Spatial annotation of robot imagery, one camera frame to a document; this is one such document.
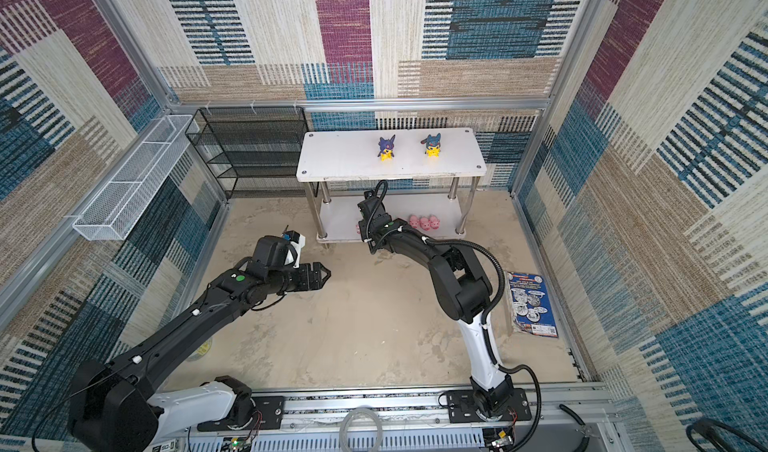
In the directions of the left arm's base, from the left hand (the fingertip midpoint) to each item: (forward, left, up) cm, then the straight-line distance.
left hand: (320, 270), depth 81 cm
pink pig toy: (+14, -9, -1) cm, 17 cm away
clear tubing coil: (-33, -7, -13) cm, 36 cm away
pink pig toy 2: (+21, -31, -6) cm, 38 cm away
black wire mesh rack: (+48, +31, +3) cm, 57 cm away
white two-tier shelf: (+17, -29, +17) cm, 38 cm away
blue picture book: (-6, -59, -12) cm, 61 cm away
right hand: (+21, -14, -7) cm, 26 cm away
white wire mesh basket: (+8, +45, +18) cm, 49 cm away
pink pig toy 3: (+21, -34, -6) cm, 40 cm away
